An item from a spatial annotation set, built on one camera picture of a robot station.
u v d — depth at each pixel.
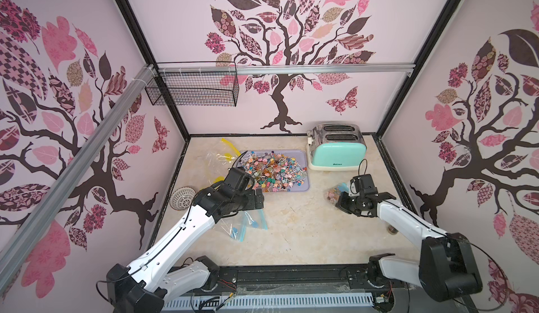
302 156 1.11
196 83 0.95
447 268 0.41
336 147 0.95
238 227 0.84
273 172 1.00
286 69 0.94
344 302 0.70
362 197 0.68
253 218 0.82
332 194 0.95
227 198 0.52
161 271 0.41
